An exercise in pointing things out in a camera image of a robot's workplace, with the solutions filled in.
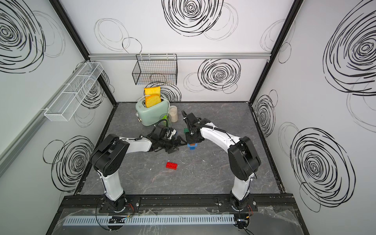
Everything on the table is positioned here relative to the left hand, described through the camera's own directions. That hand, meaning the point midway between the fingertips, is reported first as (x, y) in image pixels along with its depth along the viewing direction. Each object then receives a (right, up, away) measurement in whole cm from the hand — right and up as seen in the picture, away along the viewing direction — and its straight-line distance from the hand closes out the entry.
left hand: (183, 146), depth 91 cm
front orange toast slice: (-20, +30, +4) cm, 36 cm away
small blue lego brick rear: (-4, +8, +1) cm, 9 cm away
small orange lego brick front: (+6, +2, -2) cm, 6 cm away
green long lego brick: (+2, +9, +11) cm, 14 cm away
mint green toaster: (-21, +20, +8) cm, 30 cm away
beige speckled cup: (-7, +23, +11) cm, 26 cm away
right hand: (+5, +4, -2) cm, 7 cm away
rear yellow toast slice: (-22, +37, +8) cm, 43 cm away
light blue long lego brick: (+6, -1, +1) cm, 6 cm away
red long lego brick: (-6, -10, -5) cm, 13 cm away
